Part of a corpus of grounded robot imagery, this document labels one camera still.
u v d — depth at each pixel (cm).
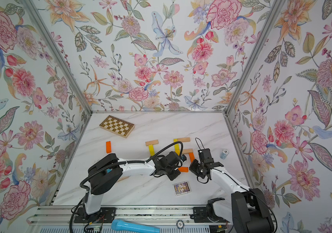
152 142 102
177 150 78
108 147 100
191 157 95
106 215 73
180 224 72
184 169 87
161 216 75
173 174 78
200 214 73
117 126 108
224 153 91
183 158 80
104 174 51
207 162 69
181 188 82
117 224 68
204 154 70
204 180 72
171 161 70
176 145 68
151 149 101
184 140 103
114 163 52
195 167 79
